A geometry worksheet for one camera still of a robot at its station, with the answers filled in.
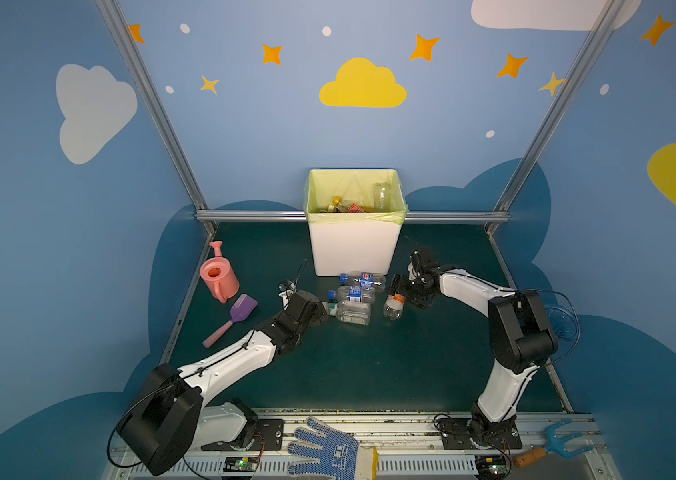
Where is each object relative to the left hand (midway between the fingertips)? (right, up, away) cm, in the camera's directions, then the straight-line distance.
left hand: (316, 310), depth 87 cm
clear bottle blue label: (+12, +3, +9) cm, 15 cm away
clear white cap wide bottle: (+10, -2, +7) cm, 13 cm away
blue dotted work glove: (+7, -33, -16) cm, 37 cm away
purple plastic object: (-26, -2, +9) cm, 28 cm away
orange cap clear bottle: (+25, 0, +9) cm, 26 cm away
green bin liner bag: (+12, +37, +15) cm, 42 cm away
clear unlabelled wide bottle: (+22, +37, +14) cm, 45 cm away
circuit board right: (+44, -35, -16) cm, 58 cm away
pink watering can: (-32, +10, +6) cm, 34 cm away
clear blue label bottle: (+15, +8, +12) cm, 21 cm away
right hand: (+26, +4, +10) cm, 28 cm away
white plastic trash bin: (+17, +19, +7) cm, 26 cm away
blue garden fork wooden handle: (+62, -32, -12) cm, 71 cm away
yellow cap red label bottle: (+11, +32, +11) cm, 36 cm away
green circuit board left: (-17, -34, -16) cm, 41 cm away
